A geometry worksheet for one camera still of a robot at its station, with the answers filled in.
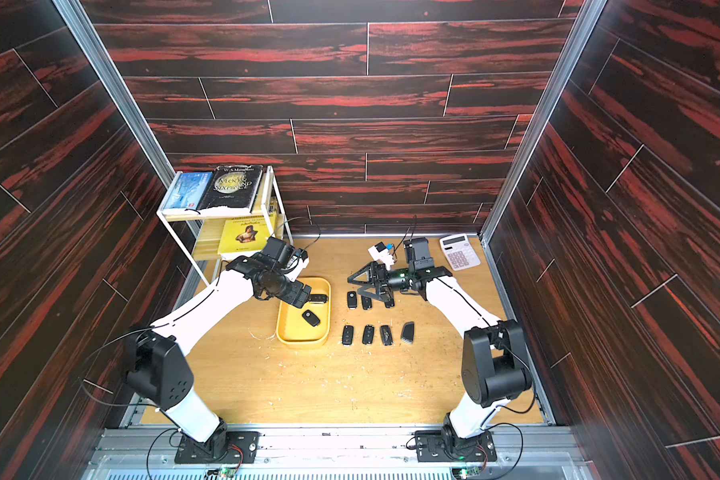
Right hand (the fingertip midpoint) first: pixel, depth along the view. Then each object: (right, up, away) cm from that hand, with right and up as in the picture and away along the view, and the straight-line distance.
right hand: (358, 285), depth 81 cm
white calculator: (+39, +11, +32) cm, 52 cm away
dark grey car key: (+15, -16, +12) cm, 25 cm away
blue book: (-50, +28, +5) cm, 57 cm away
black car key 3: (+11, -7, +18) cm, 22 cm away
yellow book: (-38, +16, +14) cm, 43 cm away
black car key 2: (+3, -7, +18) cm, 19 cm away
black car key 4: (-3, -16, +12) cm, 20 cm away
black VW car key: (-15, -12, +15) cm, 24 cm away
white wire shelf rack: (-66, +19, +37) cm, 78 cm away
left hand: (-18, -2, +6) cm, 19 cm away
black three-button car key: (+3, -16, +12) cm, 20 cm away
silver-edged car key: (+9, -16, +11) cm, 21 cm away
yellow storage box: (-17, -15, +14) cm, 26 cm away
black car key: (-2, -6, +20) cm, 21 cm away
